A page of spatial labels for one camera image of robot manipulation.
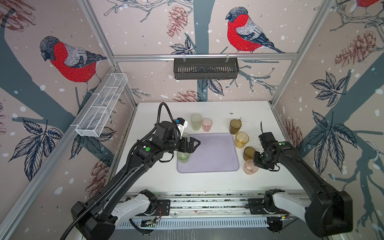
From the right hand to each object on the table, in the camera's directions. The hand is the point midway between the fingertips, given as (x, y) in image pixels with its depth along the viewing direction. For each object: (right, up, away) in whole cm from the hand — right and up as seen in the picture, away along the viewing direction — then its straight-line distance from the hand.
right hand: (254, 165), depth 81 cm
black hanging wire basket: (-25, +61, +23) cm, 70 cm away
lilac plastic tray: (-20, +3, +14) cm, 24 cm away
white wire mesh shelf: (-84, +24, -10) cm, 88 cm away
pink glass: (-25, +21, +24) cm, 40 cm away
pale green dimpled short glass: (-39, +15, +14) cm, 44 cm away
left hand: (-34, +15, -12) cm, 39 cm away
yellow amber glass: (-2, +12, +17) cm, 21 cm away
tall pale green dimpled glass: (-32, +24, +18) cm, 44 cm away
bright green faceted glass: (-40, +2, +9) cm, 41 cm away
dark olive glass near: (0, +4, +9) cm, 10 cm away
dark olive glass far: (-6, +20, +18) cm, 28 cm away
